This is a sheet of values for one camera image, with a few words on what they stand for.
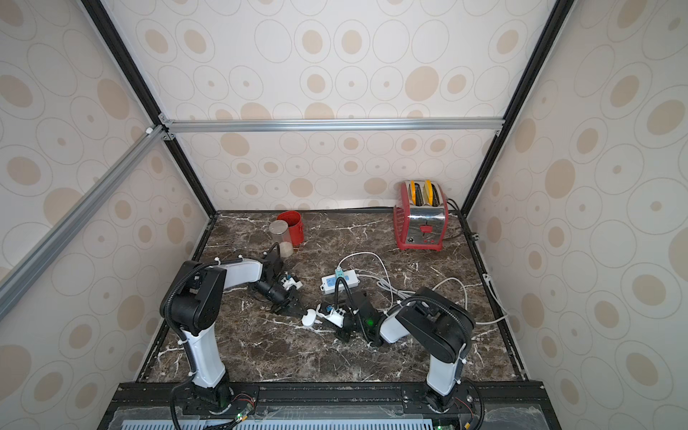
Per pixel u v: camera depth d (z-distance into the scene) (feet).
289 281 2.96
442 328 1.58
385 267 3.45
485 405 2.33
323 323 2.86
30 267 1.74
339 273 3.02
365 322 2.35
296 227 3.34
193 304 1.69
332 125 3.03
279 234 3.13
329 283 3.10
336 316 2.56
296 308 2.81
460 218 3.95
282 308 2.72
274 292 2.67
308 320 2.87
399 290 3.09
